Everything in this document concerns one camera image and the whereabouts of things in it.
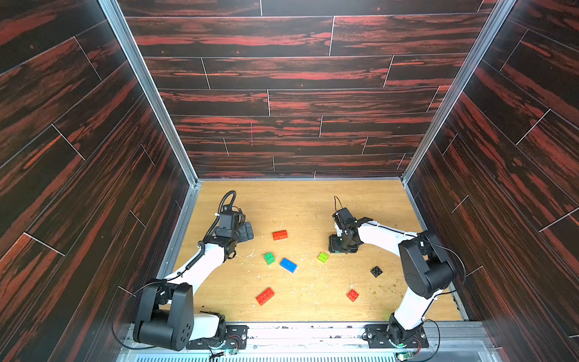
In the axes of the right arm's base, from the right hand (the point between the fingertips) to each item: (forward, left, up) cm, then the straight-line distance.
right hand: (339, 247), depth 96 cm
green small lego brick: (-9, +29, +4) cm, 31 cm away
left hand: (+1, +42, +10) cm, 43 cm away
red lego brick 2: (-23, +30, +3) cm, 38 cm away
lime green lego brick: (-6, +8, +2) cm, 10 cm away
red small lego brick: (-20, -2, +1) cm, 21 cm away
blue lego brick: (-11, +22, +3) cm, 24 cm away
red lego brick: (+4, +26, +2) cm, 27 cm away
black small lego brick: (-11, -13, +2) cm, 17 cm away
